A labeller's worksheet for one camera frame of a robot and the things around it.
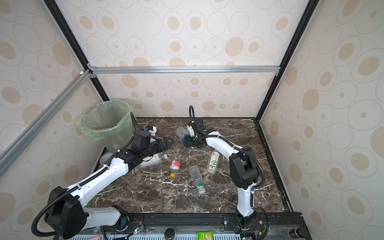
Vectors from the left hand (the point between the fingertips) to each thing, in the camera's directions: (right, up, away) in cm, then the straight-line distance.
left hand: (172, 140), depth 79 cm
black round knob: (+1, -39, -16) cm, 42 cm away
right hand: (+8, -2, +14) cm, 16 cm away
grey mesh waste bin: (-44, +12, +19) cm, 49 cm away
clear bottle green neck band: (+13, -23, +10) cm, 29 cm away
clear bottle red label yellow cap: (0, -16, +10) cm, 19 cm away
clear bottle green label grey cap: (+23, -13, +11) cm, 29 cm away
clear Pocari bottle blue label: (+4, +4, +11) cm, 12 cm away
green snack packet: (+17, -43, -10) cm, 47 cm away
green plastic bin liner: (-44, +11, +19) cm, 49 cm away
